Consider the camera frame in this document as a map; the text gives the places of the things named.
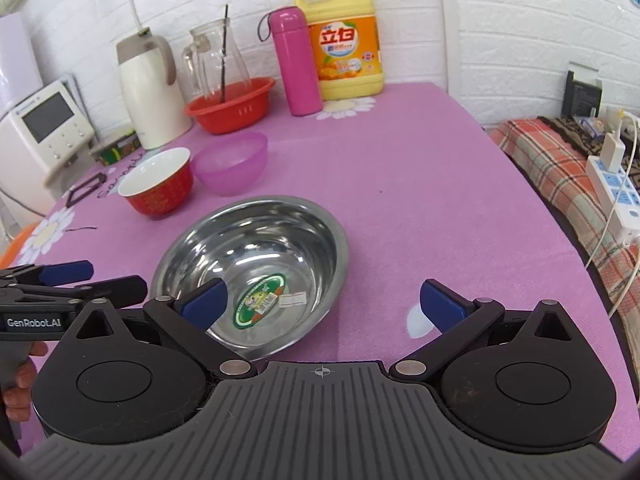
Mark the white wall pipe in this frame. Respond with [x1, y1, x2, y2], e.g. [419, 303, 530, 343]
[434, 0, 462, 94]

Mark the white power strip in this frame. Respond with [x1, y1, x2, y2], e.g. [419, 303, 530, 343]
[585, 155, 640, 247]

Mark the white charger plug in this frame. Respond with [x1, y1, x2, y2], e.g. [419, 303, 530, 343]
[600, 132, 628, 173]

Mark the black rectangular frame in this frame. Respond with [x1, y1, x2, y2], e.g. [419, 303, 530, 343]
[65, 172, 108, 207]

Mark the white water dispenser with screen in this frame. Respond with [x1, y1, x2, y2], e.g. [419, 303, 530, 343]
[0, 80, 98, 221]

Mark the pink floral tablecloth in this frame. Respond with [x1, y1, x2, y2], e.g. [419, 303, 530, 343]
[0, 81, 638, 463]

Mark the green instant noodle bowl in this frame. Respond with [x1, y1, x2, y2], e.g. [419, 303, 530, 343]
[90, 130, 143, 167]

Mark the plaid blanket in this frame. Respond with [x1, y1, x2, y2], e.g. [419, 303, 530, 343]
[487, 117, 640, 361]

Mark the white thermos jug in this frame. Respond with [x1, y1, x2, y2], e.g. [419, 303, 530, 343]
[116, 27, 193, 151]

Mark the brown patterned cloth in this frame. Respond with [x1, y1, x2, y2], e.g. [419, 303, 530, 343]
[539, 115, 640, 187]

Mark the red plastic basin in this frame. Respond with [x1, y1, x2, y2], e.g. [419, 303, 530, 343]
[185, 76, 277, 136]

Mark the black stirring stick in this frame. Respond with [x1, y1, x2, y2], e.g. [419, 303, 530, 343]
[220, 4, 231, 103]

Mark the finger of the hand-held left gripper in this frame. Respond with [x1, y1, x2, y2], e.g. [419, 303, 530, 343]
[0, 275, 149, 309]
[0, 260, 95, 288]

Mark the pink thermos bottle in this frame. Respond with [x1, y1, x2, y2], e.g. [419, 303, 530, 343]
[257, 6, 324, 117]

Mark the yellow detergent bottle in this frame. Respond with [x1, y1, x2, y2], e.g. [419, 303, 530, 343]
[293, 0, 385, 102]

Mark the red ceramic bowl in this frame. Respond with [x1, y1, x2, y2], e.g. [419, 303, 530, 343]
[117, 147, 195, 218]

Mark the person's left hand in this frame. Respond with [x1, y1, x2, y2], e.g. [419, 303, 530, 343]
[0, 342, 47, 413]

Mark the small blue white box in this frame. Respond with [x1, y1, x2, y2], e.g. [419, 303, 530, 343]
[575, 116, 609, 141]

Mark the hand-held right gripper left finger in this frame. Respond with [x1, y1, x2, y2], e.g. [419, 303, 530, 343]
[75, 278, 258, 378]

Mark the purple plastic bowl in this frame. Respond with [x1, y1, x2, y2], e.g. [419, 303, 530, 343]
[190, 132, 269, 197]

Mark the stainless steel bowl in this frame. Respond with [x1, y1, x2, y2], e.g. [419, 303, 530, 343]
[149, 196, 350, 363]

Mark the glass pitcher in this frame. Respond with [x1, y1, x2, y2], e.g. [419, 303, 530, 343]
[181, 17, 252, 103]

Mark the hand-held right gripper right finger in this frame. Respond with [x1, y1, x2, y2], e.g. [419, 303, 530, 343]
[389, 279, 581, 382]

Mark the black box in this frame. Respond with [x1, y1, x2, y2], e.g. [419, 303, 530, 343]
[560, 62, 603, 118]

